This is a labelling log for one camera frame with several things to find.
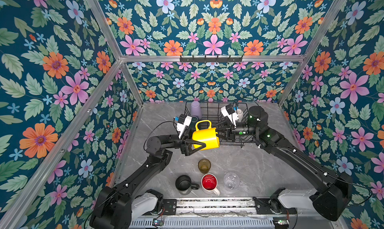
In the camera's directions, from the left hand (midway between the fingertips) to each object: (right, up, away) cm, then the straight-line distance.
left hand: (205, 144), depth 56 cm
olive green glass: (0, -19, +31) cm, 36 cm away
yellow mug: (0, +3, +2) cm, 4 cm away
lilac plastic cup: (-6, +15, +44) cm, 47 cm away
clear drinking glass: (+15, -25, +26) cm, 39 cm away
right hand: (+3, +5, +7) cm, 9 cm away
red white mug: (+2, -26, +25) cm, 36 cm away
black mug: (-12, -26, +25) cm, 38 cm away
